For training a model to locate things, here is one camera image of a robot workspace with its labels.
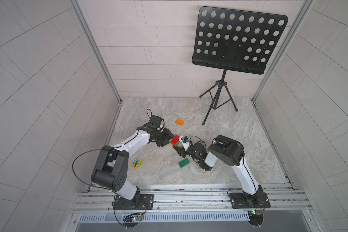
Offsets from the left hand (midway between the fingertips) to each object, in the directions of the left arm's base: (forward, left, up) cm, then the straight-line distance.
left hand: (175, 137), depth 88 cm
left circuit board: (-41, +18, -6) cm, 45 cm away
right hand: (0, -1, -8) cm, 8 cm away
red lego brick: (-3, 0, +1) cm, 3 cm away
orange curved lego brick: (+16, -3, -6) cm, 17 cm away
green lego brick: (-13, -5, -6) cm, 16 cm away
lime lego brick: (-2, -1, -6) cm, 6 cm away
